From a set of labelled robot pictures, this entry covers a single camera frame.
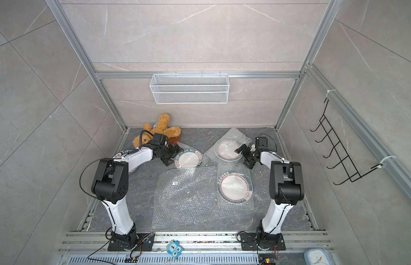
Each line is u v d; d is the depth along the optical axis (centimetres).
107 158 79
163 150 83
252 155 76
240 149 90
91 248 74
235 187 88
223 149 104
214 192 88
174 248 70
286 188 50
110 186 51
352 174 58
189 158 101
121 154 104
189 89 101
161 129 107
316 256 68
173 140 110
